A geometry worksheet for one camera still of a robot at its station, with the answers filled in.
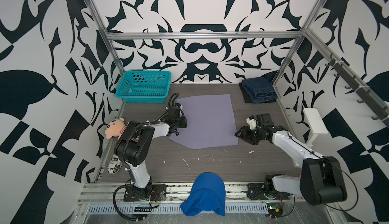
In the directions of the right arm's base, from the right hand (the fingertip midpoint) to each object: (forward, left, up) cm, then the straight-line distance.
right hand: (239, 134), depth 86 cm
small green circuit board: (-34, -11, -8) cm, 37 cm away
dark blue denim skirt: (+32, -19, +2) cm, 38 cm away
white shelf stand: (-2, -33, +15) cm, 36 cm away
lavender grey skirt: (+12, +15, -5) cm, 20 cm away
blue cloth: (-28, +19, -2) cm, 34 cm away
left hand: (+14, +30, -2) cm, 33 cm away
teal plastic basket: (+44, +64, -5) cm, 78 cm away
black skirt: (+32, -13, -7) cm, 35 cm away
